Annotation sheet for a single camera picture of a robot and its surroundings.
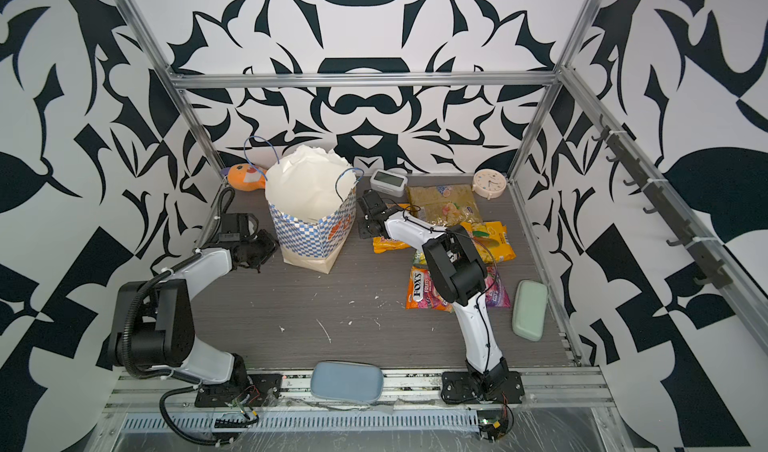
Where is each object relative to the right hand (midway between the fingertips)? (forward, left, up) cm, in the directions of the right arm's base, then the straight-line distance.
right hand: (369, 222), depth 100 cm
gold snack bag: (+7, -27, 0) cm, 28 cm away
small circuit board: (-54, -30, -7) cm, 62 cm away
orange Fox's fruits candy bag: (-24, -16, -2) cm, 28 cm away
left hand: (-8, +27, +4) cm, 29 cm away
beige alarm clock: (+20, -45, -4) cm, 49 cm away
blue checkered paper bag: (+13, +21, -1) cm, 25 cm away
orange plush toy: (+18, +44, +5) cm, 48 cm away
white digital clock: (+19, -6, -1) cm, 20 cm away
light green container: (-28, -45, -4) cm, 53 cm away
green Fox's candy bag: (-12, -16, -3) cm, 20 cm away
